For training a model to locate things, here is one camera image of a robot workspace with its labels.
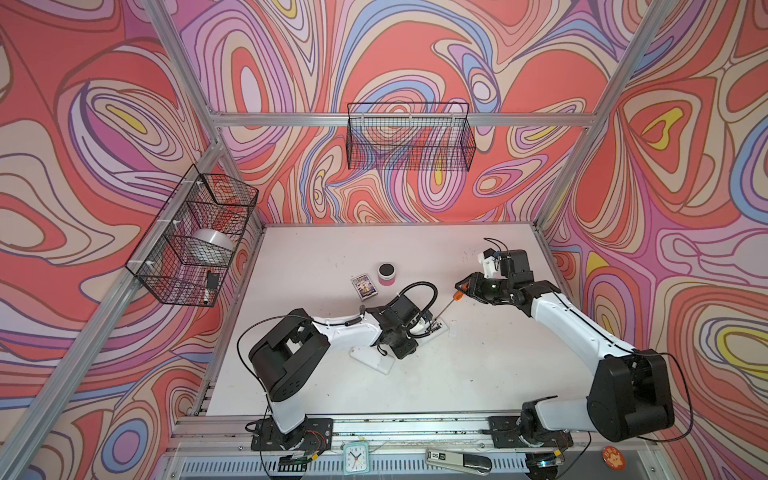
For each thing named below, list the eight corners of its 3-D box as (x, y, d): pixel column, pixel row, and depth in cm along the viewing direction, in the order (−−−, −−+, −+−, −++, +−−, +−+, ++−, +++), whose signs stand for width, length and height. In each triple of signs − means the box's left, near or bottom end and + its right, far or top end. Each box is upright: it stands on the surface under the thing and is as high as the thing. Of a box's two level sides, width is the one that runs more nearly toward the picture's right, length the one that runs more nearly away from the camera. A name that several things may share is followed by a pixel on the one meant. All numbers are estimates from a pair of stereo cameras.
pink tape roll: (377, 285, 103) (377, 277, 99) (378, 270, 107) (377, 262, 103) (395, 285, 103) (395, 277, 99) (395, 270, 107) (395, 262, 103)
